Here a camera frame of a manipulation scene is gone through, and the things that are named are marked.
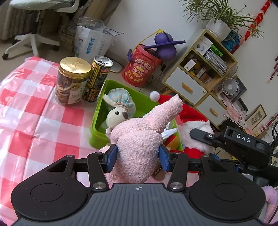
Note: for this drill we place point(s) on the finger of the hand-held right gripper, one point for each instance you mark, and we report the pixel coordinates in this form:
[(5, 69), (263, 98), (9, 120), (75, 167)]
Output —
[(215, 157), (202, 135)]

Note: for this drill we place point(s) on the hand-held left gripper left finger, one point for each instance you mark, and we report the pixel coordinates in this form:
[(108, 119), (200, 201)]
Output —
[(111, 158)]

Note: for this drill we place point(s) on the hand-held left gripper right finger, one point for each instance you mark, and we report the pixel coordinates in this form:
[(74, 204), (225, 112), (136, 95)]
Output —
[(164, 158)]

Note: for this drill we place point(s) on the burger plush toy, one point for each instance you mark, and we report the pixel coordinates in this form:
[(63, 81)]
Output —
[(173, 142)]

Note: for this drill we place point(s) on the red and white santa hat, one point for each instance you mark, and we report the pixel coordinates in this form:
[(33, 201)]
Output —
[(191, 113)]

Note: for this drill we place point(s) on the pink plush toy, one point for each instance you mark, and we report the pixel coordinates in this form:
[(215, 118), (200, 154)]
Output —
[(134, 147)]

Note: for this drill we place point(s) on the green plastic bin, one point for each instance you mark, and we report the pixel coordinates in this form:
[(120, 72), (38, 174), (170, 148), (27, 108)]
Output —
[(100, 121)]

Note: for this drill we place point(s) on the cream doll with blue bonnet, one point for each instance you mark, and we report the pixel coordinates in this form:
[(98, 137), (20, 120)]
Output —
[(117, 115)]

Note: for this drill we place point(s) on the person's right forearm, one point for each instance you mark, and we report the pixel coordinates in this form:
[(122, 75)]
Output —
[(271, 202)]

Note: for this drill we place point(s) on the wooden shelf cabinet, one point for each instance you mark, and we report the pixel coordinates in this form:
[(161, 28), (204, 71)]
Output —
[(186, 87)]

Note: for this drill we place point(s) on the small white fan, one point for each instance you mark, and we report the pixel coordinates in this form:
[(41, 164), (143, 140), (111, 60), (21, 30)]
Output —
[(229, 85)]

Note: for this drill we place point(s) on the stack of papers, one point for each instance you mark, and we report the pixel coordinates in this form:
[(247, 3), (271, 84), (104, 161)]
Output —
[(216, 62)]

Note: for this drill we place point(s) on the black and yellow drink can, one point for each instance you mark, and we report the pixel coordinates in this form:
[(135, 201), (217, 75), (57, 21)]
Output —
[(96, 80)]

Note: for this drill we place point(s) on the cookie jar with gold lid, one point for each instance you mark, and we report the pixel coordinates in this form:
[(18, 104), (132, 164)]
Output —
[(71, 87)]

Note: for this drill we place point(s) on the white carton on shelf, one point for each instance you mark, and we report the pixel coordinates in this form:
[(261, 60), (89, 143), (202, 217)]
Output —
[(203, 44)]

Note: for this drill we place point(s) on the white bathroom scale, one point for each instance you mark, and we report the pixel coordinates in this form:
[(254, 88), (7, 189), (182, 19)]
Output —
[(116, 67)]

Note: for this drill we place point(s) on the purple hopper ball toy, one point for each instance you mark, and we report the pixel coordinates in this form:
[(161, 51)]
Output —
[(166, 50)]

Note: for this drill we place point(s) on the red snack bucket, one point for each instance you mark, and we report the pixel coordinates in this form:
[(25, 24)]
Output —
[(139, 67)]

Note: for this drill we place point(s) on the red checkered tablecloth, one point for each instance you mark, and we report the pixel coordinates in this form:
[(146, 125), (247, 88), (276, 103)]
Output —
[(32, 108)]

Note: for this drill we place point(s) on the potted spider plant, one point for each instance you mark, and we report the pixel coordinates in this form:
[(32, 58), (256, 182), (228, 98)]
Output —
[(218, 27)]

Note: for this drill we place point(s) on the white plastic bag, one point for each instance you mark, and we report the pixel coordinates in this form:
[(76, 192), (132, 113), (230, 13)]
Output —
[(91, 43)]

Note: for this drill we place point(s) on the red hanging decoration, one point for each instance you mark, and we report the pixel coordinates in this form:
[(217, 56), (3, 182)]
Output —
[(259, 15)]

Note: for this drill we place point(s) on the white office chair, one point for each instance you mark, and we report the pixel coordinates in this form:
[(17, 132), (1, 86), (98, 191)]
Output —
[(32, 26)]

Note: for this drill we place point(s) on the wooden picture frame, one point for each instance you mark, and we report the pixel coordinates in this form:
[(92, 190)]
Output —
[(257, 117)]

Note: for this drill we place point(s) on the dark picture frame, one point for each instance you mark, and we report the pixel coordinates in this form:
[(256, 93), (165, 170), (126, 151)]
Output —
[(241, 89)]

